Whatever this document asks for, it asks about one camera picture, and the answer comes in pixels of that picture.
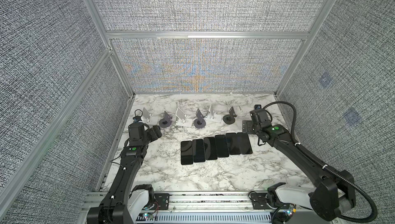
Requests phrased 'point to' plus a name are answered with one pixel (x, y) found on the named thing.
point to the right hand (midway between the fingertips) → (253, 123)
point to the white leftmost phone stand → (145, 115)
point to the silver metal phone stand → (213, 116)
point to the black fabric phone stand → (230, 118)
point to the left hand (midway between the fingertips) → (154, 129)
